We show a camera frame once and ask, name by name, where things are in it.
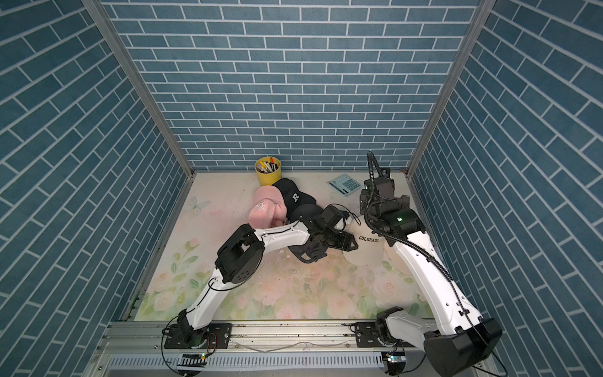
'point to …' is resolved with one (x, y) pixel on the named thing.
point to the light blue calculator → (345, 184)
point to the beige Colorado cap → (370, 247)
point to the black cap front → (311, 250)
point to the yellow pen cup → (268, 170)
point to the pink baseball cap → (268, 207)
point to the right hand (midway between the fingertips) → (387, 200)
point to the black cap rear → (293, 196)
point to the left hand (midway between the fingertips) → (357, 249)
